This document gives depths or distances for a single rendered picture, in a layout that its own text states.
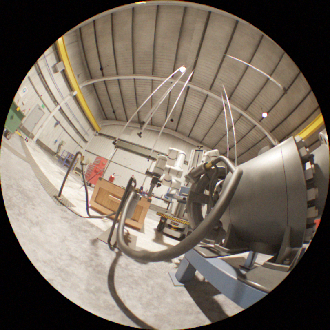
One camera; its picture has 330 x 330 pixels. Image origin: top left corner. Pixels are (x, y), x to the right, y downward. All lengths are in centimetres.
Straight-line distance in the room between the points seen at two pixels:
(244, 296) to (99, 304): 42
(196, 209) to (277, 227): 62
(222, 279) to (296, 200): 35
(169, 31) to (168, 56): 206
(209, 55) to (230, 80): 217
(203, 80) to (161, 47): 380
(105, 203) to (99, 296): 123
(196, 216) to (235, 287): 65
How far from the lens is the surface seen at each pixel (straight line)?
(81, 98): 1145
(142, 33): 892
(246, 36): 833
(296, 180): 46
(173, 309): 55
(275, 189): 48
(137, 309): 51
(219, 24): 836
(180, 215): 191
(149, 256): 28
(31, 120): 1015
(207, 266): 50
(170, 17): 861
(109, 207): 148
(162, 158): 84
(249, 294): 39
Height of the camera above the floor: 43
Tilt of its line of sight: 22 degrees up
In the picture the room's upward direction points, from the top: 20 degrees clockwise
